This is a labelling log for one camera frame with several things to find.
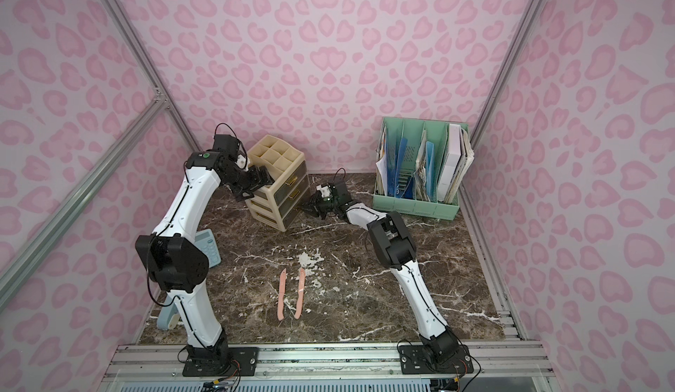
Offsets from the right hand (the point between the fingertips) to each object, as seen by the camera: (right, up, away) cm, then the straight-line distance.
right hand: (296, 206), depth 99 cm
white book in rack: (+58, +15, -4) cm, 60 cm away
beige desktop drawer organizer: (-4, +2, -10) cm, 11 cm away
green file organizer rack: (+45, +14, -6) cm, 47 cm away
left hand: (-8, +8, -12) cm, 17 cm away
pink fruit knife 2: (+4, -26, -12) cm, 29 cm away
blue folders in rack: (+41, +7, -1) cm, 41 cm away
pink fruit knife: (-2, -28, -14) cm, 32 cm away
